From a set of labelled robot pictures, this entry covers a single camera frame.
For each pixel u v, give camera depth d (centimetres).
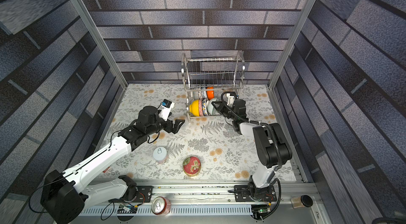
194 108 94
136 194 72
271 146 48
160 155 81
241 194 73
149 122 60
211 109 90
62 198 39
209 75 110
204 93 99
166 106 67
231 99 85
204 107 92
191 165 79
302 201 64
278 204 70
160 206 62
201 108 92
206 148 90
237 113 72
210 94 100
